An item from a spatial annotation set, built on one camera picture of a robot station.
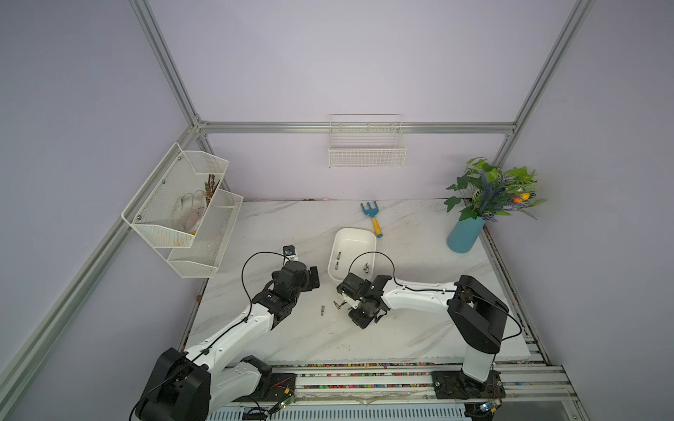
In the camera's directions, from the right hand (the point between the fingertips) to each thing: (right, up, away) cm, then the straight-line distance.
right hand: (363, 318), depth 87 cm
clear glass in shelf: (-54, +36, -10) cm, 65 cm away
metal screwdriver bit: (-9, +20, +16) cm, 27 cm away
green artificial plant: (+38, +42, -9) cm, 57 cm away
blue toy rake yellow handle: (+6, +38, +28) cm, 48 cm away
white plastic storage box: (-3, +21, +17) cm, 28 cm away
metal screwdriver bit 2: (+2, +16, +11) cm, 19 cm away
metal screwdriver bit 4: (-14, +3, +1) cm, 14 cm away
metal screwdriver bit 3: (-8, +4, +2) cm, 9 cm away
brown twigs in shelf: (-49, +44, -6) cm, 66 cm away
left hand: (-21, +16, -1) cm, 26 cm away
